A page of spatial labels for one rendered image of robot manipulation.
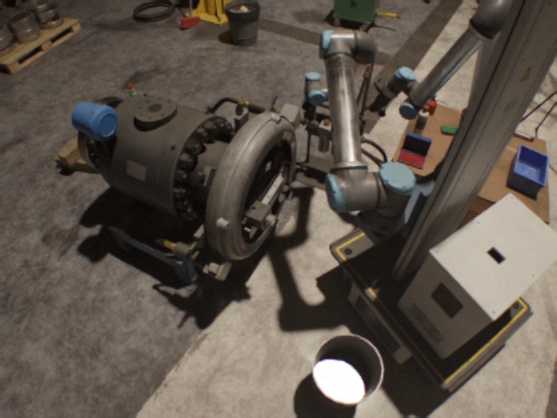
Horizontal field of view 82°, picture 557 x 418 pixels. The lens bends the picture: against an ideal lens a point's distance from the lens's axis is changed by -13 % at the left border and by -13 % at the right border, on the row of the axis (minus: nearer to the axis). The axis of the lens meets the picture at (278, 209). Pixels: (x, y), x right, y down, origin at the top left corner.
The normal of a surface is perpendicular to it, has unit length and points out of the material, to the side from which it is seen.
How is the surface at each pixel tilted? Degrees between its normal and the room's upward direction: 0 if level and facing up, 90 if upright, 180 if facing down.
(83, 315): 0
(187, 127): 5
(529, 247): 0
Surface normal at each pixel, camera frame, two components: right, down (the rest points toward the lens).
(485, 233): 0.00, -0.62
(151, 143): -0.24, -0.14
